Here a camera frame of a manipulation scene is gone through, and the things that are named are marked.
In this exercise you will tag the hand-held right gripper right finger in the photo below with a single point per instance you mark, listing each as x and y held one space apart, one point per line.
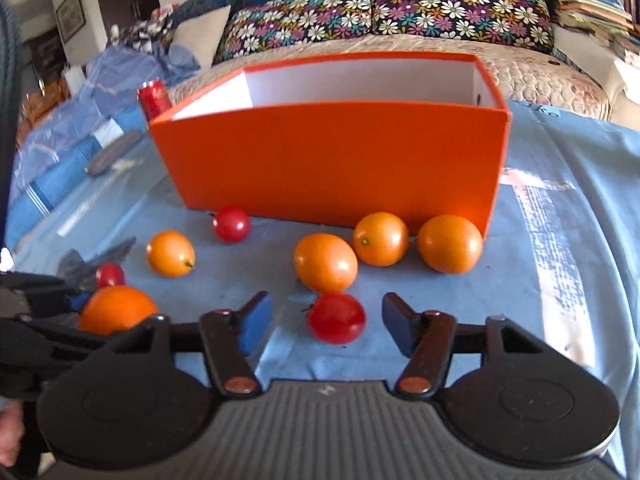
400 325

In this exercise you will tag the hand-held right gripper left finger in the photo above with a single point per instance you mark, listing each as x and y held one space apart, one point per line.
255 322

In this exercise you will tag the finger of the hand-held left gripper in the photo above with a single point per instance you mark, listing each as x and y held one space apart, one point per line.
77 302
60 337

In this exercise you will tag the large orange mandarin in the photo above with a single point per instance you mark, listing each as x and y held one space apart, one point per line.
117 310

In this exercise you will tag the red cherry tomato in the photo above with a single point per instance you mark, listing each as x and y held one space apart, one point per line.
336 317
110 275
231 224

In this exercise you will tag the small orange kumquat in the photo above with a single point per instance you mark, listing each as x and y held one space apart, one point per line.
325 262
381 238
170 253
449 243

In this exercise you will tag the orange cardboard box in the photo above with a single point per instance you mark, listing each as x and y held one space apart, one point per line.
330 160

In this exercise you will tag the person's left hand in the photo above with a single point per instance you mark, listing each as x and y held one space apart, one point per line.
11 427

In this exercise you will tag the blue white striped towel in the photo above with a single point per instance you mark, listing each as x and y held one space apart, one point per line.
55 185

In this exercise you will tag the light blue printed cloth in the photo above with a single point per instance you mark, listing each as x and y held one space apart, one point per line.
575 210

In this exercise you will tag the red soda can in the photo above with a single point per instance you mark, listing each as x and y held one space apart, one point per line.
155 100

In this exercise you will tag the blue crumpled sheet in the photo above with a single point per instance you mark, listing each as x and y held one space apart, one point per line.
115 85

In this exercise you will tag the beige quilted bedspread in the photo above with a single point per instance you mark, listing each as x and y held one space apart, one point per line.
540 80

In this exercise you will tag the black white patterned garment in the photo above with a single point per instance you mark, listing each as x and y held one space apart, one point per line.
145 27

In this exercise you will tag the beige cushion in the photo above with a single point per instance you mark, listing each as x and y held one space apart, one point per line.
202 35

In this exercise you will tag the floral pillow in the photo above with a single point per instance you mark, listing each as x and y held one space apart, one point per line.
295 25
460 10

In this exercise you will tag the white bulky object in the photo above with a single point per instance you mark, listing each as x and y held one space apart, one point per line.
625 90

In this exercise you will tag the stack of books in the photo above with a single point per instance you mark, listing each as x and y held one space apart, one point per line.
595 0

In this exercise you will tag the framed wall picture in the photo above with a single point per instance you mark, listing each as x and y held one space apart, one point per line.
69 15

